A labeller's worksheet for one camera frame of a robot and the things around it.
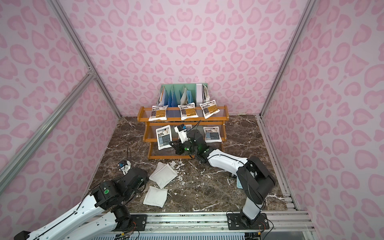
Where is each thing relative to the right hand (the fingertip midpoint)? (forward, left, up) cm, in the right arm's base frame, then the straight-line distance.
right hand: (169, 144), depth 80 cm
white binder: (+33, -16, +6) cm, 37 cm away
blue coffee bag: (+9, -24, -4) cm, 26 cm away
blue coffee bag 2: (+4, +3, +1) cm, 5 cm away
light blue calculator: (-15, -38, -19) cm, 45 cm away
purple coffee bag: (-9, +6, -19) cm, 22 cm away
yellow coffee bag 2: (+14, -10, +11) cm, 21 cm away
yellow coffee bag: (+16, -22, +11) cm, 29 cm away
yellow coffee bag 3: (+13, +6, +11) cm, 18 cm away
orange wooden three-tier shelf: (+9, +3, +5) cm, 11 cm away
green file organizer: (+43, +2, -1) cm, 43 cm away
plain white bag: (-22, +8, -20) cm, 30 cm away
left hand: (-14, +10, -6) cm, 18 cm away
